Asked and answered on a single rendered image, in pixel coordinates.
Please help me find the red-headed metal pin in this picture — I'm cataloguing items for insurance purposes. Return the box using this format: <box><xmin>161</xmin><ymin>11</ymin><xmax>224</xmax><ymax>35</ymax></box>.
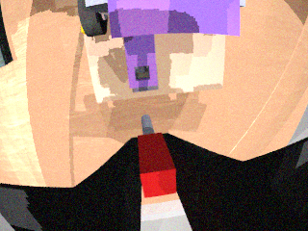
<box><xmin>138</xmin><ymin>115</ymin><xmax>177</xmax><ymax>197</ymax></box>

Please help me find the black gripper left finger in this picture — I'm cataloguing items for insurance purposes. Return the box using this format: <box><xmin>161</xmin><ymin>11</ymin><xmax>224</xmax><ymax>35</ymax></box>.
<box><xmin>0</xmin><ymin>138</ymin><xmax>142</xmax><ymax>231</ymax></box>

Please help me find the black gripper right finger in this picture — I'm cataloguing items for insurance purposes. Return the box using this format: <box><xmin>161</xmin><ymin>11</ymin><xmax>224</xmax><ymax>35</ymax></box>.
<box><xmin>162</xmin><ymin>134</ymin><xmax>308</xmax><ymax>231</ymax></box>

